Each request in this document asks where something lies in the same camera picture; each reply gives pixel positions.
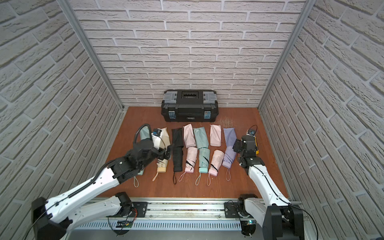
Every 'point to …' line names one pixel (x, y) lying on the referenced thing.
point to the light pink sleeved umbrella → (217, 158)
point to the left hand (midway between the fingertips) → (166, 140)
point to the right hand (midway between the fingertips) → (244, 142)
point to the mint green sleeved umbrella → (204, 158)
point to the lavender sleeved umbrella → (229, 157)
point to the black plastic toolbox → (190, 106)
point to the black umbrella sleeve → (177, 137)
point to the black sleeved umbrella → (178, 155)
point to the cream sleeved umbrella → (161, 166)
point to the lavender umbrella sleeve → (230, 136)
